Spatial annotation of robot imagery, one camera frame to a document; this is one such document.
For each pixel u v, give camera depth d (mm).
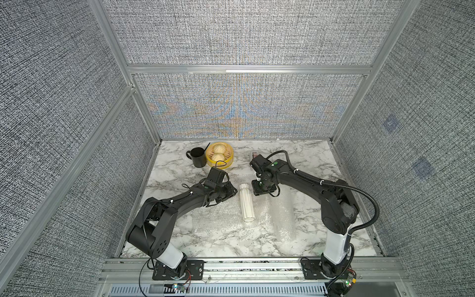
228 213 881
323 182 518
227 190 799
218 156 1029
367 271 747
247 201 874
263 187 767
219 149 1066
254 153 1068
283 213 811
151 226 461
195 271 733
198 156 1016
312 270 733
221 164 745
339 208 510
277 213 813
